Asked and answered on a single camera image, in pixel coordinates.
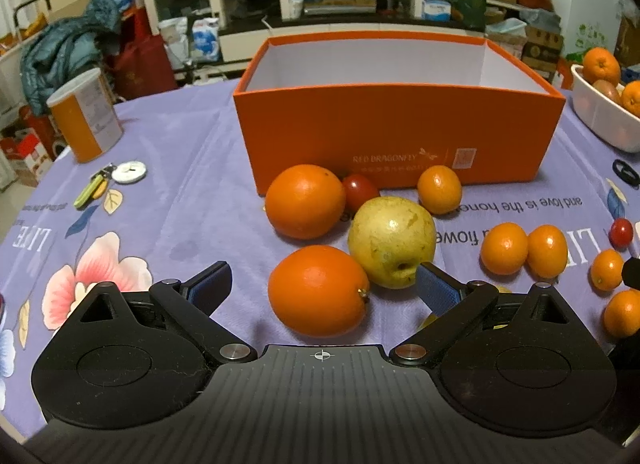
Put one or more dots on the white round tag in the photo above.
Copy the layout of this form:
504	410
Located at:
129	172

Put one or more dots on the large orange front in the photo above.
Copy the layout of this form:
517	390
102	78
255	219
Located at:
319	291

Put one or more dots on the orange in basket rear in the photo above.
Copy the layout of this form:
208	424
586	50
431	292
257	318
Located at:
600	64

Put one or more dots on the orange in basket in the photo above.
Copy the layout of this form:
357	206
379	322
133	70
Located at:
600	64
631	98

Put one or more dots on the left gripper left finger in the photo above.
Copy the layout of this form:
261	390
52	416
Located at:
189	305

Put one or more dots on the teal jacket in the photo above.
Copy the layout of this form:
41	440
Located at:
67	48

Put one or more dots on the brown fruit in basket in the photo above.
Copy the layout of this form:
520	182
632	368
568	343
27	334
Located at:
608	89

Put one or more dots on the large orange back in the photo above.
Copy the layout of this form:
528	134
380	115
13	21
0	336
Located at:
305	202

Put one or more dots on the large orange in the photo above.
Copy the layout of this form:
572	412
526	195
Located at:
305	202
319	291

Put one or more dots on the orange and white canister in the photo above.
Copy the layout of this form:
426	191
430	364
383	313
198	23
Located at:
83	110

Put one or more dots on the yellow green pear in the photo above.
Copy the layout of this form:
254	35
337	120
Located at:
390	237

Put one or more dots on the white chest freezer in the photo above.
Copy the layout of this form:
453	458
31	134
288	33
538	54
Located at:
588	23

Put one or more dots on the orange cardboard box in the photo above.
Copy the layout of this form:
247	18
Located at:
389	104

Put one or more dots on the dark red cherry tomato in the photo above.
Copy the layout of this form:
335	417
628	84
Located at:
358	190

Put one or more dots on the small orange by box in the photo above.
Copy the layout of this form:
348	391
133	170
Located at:
439	190

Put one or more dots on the bright red cherry tomato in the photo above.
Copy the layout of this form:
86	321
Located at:
621	233

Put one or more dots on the small orange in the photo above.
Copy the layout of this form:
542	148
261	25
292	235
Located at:
439	190
606	270
547	252
621	317
504	249

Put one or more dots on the green yellow key tool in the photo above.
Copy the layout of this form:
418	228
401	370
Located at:
96	182

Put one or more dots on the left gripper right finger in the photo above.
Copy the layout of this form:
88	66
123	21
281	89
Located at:
458	308

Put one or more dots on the orange in basket front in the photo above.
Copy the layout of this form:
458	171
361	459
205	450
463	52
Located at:
631	98

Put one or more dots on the purple floral tablecloth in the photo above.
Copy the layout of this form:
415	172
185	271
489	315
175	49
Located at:
198	205

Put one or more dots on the white plastic fruit basket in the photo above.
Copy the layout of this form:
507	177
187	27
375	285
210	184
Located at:
609	121

